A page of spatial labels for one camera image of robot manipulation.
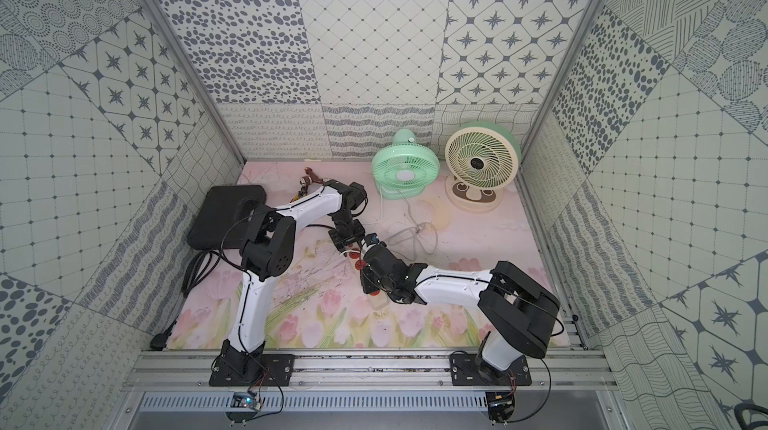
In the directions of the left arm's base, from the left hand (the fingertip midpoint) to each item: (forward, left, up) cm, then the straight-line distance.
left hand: (357, 248), depth 96 cm
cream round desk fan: (+18, -39, +24) cm, 49 cm away
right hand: (-11, -4, +4) cm, 12 cm away
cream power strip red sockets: (-3, 0, +3) cm, 5 cm away
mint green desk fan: (+16, -15, +21) cm, 30 cm away
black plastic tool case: (+6, +44, +7) cm, 45 cm away
